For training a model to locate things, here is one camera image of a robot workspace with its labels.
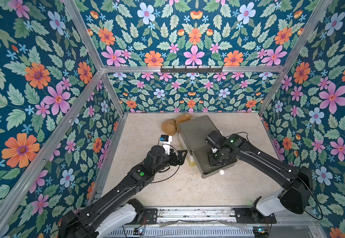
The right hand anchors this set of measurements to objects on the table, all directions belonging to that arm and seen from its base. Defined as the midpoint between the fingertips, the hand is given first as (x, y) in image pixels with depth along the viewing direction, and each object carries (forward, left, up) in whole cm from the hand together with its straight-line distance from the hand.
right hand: (211, 162), depth 77 cm
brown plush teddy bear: (+27, +25, -3) cm, 37 cm away
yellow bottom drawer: (+4, +11, -8) cm, 14 cm away
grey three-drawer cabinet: (+14, +9, +7) cm, 19 cm away
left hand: (+2, +15, +8) cm, 17 cm away
